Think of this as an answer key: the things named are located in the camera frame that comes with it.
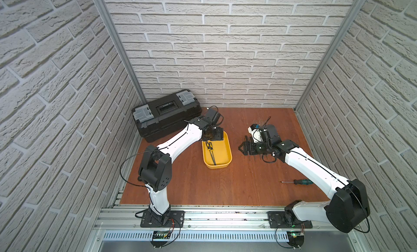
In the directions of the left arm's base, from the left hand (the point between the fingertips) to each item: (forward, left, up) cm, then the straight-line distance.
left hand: (221, 134), depth 87 cm
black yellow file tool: (0, +6, -13) cm, 15 cm away
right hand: (-8, -13, 0) cm, 16 cm away
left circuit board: (-44, +29, -18) cm, 56 cm away
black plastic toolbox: (+10, +37, +1) cm, 38 cm away
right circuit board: (-47, -32, -14) cm, 58 cm away
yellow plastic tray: (-3, -1, -15) cm, 15 cm away
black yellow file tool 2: (0, +6, -13) cm, 15 cm away
